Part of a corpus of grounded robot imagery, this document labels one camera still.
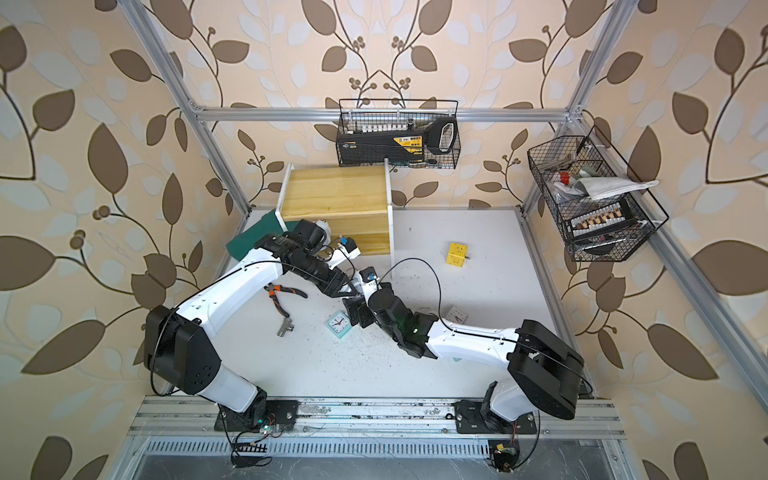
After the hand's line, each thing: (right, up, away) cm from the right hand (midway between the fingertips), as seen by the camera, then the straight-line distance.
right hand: (358, 292), depth 80 cm
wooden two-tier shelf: (0, +25, -2) cm, 25 cm away
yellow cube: (+31, +9, +21) cm, 38 cm away
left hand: (-2, +1, -2) cm, 3 cm away
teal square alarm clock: (-7, -11, +8) cm, 15 cm away
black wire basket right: (+56, +36, +4) cm, 67 cm away
